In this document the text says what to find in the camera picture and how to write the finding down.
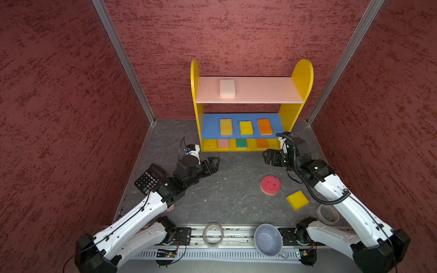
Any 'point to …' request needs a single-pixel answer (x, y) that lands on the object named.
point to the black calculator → (147, 180)
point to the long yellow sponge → (226, 127)
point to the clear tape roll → (212, 245)
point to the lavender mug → (268, 242)
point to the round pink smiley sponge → (270, 185)
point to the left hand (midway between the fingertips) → (214, 165)
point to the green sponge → (242, 143)
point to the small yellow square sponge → (246, 128)
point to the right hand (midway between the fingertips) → (269, 157)
